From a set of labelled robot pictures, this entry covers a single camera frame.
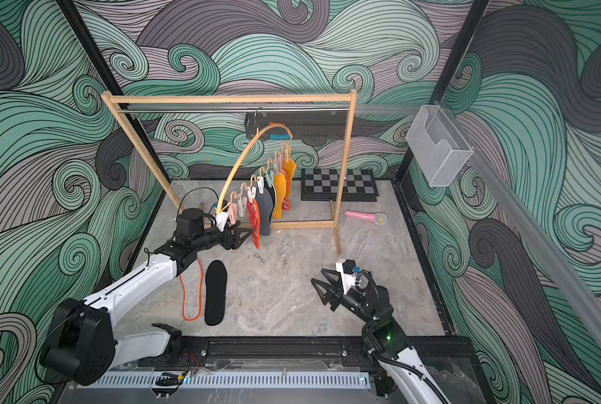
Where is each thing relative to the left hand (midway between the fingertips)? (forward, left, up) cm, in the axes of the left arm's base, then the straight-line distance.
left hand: (245, 224), depth 81 cm
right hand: (-15, -24, -5) cm, 29 cm away
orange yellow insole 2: (+13, -11, +3) cm, 17 cm away
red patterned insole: (0, -4, +1) cm, 4 cm away
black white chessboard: (+33, -29, -15) cm, 47 cm away
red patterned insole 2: (+17, -13, -9) cm, 23 cm away
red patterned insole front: (-13, +20, -18) cm, 30 cm away
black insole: (-12, +11, -20) cm, 26 cm away
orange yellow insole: (+21, -14, +6) cm, 26 cm away
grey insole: (+2, -7, +4) cm, 9 cm away
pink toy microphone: (+14, -51, -15) cm, 55 cm away
